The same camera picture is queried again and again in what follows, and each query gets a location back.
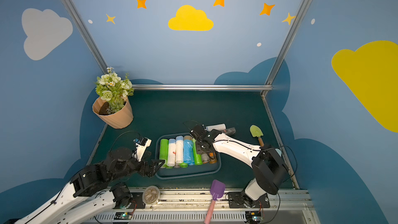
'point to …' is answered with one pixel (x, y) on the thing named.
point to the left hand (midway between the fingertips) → (160, 158)
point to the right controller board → (253, 216)
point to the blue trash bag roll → (188, 150)
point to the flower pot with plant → (114, 107)
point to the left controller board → (123, 215)
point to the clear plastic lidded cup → (151, 195)
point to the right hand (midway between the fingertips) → (204, 146)
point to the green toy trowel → (256, 131)
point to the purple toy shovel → (217, 191)
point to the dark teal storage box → (190, 170)
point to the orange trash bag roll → (213, 160)
